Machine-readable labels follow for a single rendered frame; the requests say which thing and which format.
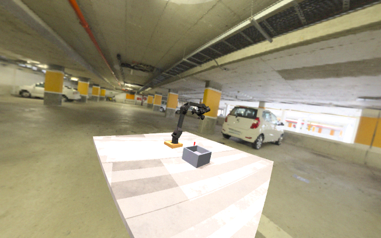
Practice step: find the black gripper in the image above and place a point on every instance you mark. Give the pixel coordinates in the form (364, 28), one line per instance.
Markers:
(198, 113)

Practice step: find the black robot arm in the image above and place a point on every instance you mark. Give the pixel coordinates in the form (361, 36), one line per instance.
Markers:
(202, 108)

